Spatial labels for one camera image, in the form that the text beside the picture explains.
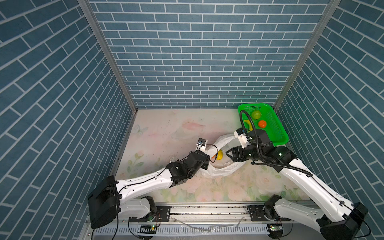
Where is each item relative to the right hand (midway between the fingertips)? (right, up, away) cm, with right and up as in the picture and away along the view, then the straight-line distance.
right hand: (230, 149), depth 73 cm
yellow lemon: (-3, -7, +17) cm, 18 cm away
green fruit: (+28, +19, +38) cm, 51 cm away
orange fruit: (+31, +12, +34) cm, 48 cm away
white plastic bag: (0, -11, +10) cm, 15 cm away
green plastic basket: (+40, +6, +33) cm, 52 cm away
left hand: (-10, -3, +4) cm, 12 cm away
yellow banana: (+22, +10, +34) cm, 42 cm away
